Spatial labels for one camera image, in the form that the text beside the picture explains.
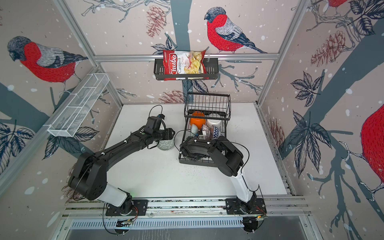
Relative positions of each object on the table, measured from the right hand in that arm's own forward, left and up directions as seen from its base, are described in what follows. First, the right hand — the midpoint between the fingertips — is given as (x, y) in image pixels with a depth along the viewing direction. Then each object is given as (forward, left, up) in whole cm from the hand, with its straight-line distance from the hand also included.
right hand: (217, 148), depth 85 cm
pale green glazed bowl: (+13, +14, 0) cm, 19 cm away
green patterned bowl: (+6, +34, -7) cm, 35 cm away
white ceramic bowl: (+21, 0, -2) cm, 21 cm away
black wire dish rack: (+24, +4, +11) cm, 27 cm away
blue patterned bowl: (+13, +5, -1) cm, 14 cm away
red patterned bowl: (+11, +1, +2) cm, 11 cm away
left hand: (+7, +28, +5) cm, 29 cm away
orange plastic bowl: (+20, +12, -1) cm, 23 cm away
